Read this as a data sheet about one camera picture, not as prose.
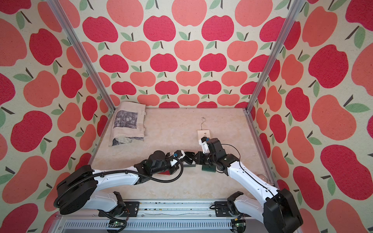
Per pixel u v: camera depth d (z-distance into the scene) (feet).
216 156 2.06
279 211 1.27
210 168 2.88
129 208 2.42
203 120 3.76
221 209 2.41
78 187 1.39
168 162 2.37
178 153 2.22
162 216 2.40
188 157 2.63
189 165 2.56
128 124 3.40
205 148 2.47
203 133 3.34
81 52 2.83
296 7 2.27
